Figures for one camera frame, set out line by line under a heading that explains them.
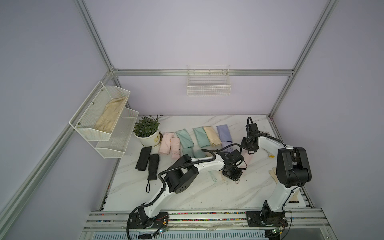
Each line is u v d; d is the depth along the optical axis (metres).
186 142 1.02
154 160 0.93
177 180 0.54
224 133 1.08
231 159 0.73
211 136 1.05
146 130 0.89
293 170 0.50
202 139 1.04
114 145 0.90
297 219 0.76
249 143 0.76
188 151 0.97
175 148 0.98
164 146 1.00
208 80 0.96
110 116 0.79
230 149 0.77
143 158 0.95
